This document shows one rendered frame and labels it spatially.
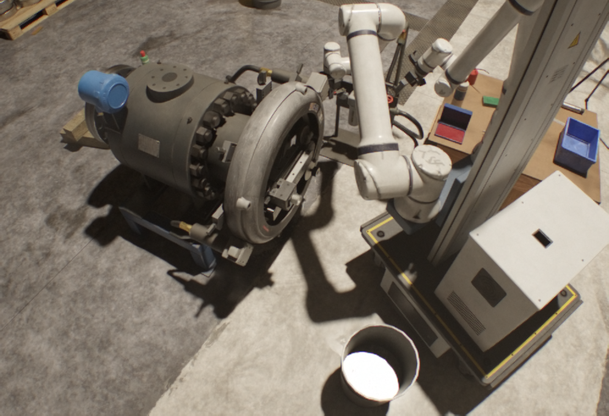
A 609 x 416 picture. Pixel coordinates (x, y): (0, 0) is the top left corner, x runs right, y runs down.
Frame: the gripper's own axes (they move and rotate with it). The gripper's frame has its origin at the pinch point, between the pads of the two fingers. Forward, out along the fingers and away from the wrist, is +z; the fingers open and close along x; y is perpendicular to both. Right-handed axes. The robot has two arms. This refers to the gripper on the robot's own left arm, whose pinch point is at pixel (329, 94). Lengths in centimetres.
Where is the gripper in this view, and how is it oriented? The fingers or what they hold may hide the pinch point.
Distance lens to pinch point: 239.7
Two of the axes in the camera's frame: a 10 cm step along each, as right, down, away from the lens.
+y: 8.2, -4.5, 3.6
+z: 0.0, 6.2, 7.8
